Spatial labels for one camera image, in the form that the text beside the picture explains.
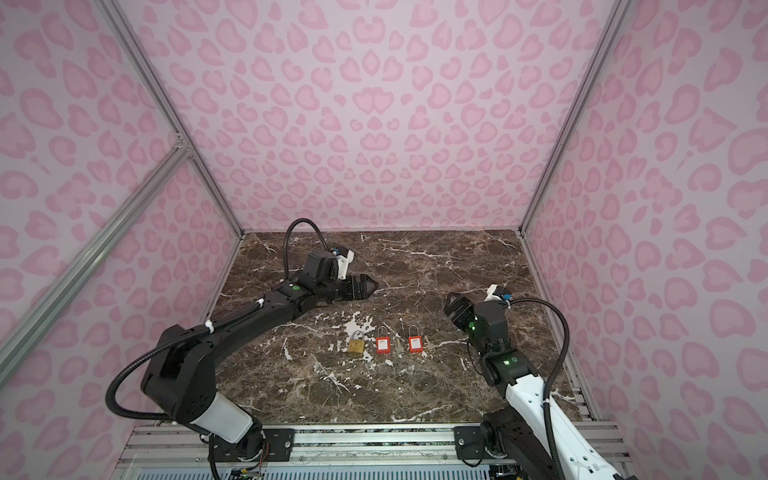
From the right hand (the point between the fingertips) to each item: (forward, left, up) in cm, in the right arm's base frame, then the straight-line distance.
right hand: (457, 300), depth 79 cm
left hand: (+6, +24, -1) cm, 24 cm away
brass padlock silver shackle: (-6, +28, -16) cm, 33 cm away
